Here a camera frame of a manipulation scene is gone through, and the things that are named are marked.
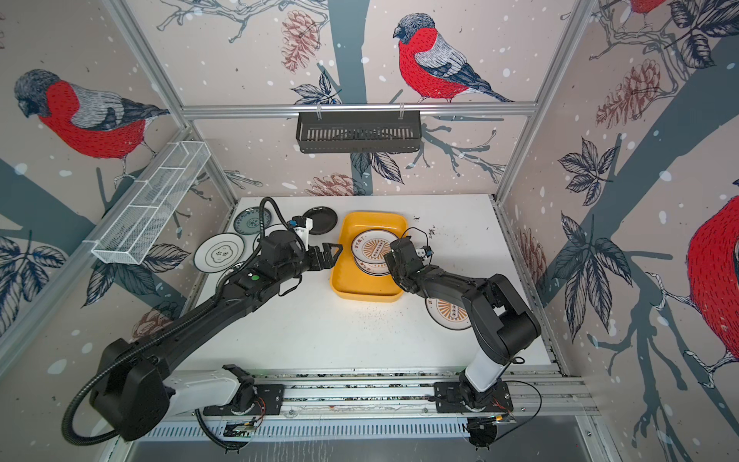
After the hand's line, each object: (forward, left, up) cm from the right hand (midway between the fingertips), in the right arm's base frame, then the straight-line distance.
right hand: (385, 251), depth 94 cm
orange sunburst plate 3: (-18, -20, -8) cm, 28 cm away
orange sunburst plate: (-2, +5, -2) cm, 6 cm away
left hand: (-8, +14, +14) cm, 21 cm away
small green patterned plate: (+19, +57, -7) cm, 60 cm away
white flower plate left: (+3, +62, -7) cm, 63 cm away
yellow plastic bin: (-7, +13, -9) cm, 18 cm away
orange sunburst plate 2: (+5, +5, -4) cm, 8 cm away
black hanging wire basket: (+41, +11, +20) cm, 47 cm away
